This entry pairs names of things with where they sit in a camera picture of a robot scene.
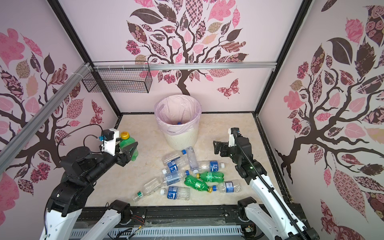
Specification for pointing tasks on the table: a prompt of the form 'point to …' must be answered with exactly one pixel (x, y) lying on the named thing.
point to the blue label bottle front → (174, 193)
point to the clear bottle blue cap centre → (172, 178)
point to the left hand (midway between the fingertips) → (132, 142)
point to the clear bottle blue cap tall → (192, 159)
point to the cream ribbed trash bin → (181, 142)
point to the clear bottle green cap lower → (148, 189)
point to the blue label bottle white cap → (176, 165)
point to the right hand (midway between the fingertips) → (222, 140)
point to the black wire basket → (120, 81)
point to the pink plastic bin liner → (178, 114)
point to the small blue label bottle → (179, 123)
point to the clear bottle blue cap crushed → (178, 156)
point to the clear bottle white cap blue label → (210, 166)
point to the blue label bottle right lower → (228, 187)
